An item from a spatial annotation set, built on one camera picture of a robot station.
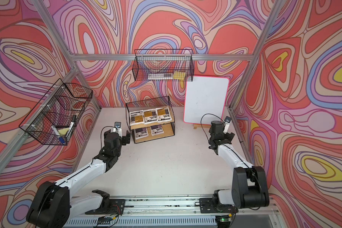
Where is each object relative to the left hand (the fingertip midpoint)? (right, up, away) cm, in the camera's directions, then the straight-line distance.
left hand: (119, 130), depth 85 cm
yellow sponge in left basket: (-24, 0, -13) cm, 27 cm away
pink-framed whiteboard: (+54, +20, +9) cm, 58 cm away
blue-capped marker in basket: (-24, -3, -14) cm, 28 cm away
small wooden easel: (+51, +2, +17) cm, 54 cm away
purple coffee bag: (+9, -3, +17) cm, 19 cm away
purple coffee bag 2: (+20, -1, +17) cm, 27 cm away
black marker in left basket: (-18, +4, -16) cm, 24 cm away
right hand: (+64, -1, +3) cm, 64 cm away
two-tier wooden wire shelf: (+29, +1, +18) cm, 35 cm away
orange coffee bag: (+26, +10, +6) cm, 29 cm away
